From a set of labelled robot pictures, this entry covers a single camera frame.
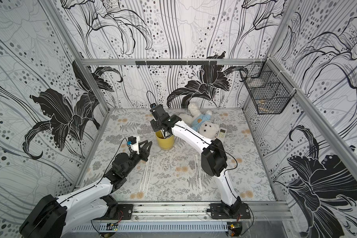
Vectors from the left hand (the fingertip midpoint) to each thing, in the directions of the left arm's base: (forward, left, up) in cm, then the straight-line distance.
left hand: (152, 144), depth 80 cm
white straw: (-13, +5, -15) cm, 20 cm away
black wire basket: (+32, -68, +15) cm, 76 cm away
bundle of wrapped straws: (+2, -8, +7) cm, 11 cm away
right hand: (+16, -2, +2) cm, 16 cm away
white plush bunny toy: (+22, -28, -6) cm, 36 cm away
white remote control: (+19, -44, -14) cm, 50 cm away
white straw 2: (-10, -26, -15) cm, 31 cm away
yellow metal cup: (+6, -5, -9) cm, 12 cm away
